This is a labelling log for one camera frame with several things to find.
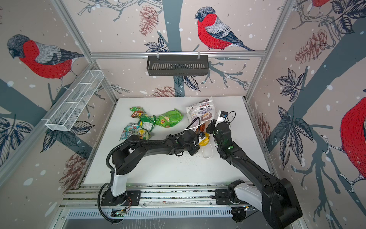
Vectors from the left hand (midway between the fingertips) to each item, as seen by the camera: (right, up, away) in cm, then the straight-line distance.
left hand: (201, 144), depth 89 cm
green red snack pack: (-47, +21, +16) cm, 54 cm away
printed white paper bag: (+2, +22, 0) cm, 23 cm away
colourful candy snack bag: (-49, +9, +6) cm, 50 cm away
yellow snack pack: (+2, +3, -6) cm, 7 cm away
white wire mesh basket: (-72, +19, -18) cm, 77 cm away
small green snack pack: (-38, +14, +11) cm, 41 cm away
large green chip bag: (-22, +16, +11) cm, 29 cm away
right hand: (+6, +18, -7) cm, 20 cm away
